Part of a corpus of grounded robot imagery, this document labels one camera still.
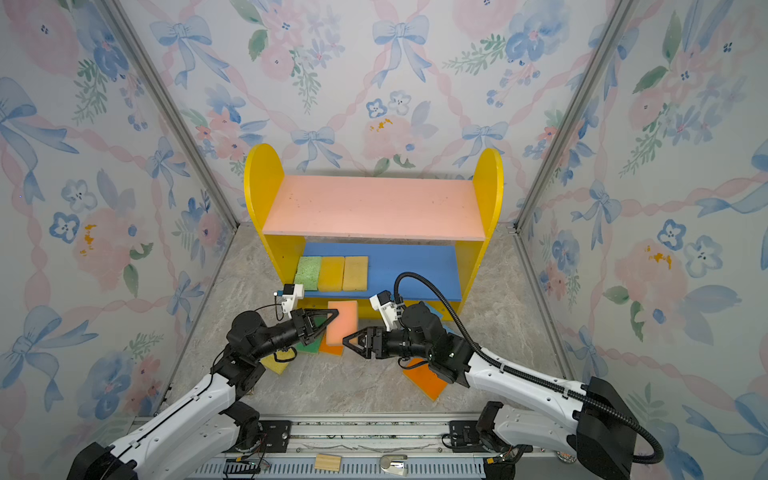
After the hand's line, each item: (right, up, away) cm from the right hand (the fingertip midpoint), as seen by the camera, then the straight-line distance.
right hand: (349, 341), depth 68 cm
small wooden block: (-6, -29, +3) cm, 30 cm away
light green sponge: (-14, +15, +19) cm, 28 cm away
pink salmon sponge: (-1, +4, +1) cm, 4 cm away
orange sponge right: (+19, -14, +14) cm, 28 cm away
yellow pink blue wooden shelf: (-7, +26, +50) cm, 56 cm away
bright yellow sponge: (-8, +14, +18) cm, 24 cm away
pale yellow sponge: (-1, +14, +19) cm, 24 cm away
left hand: (-3, +6, +1) cm, 6 cm away
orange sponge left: (-8, -8, +19) cm, 21 cm away
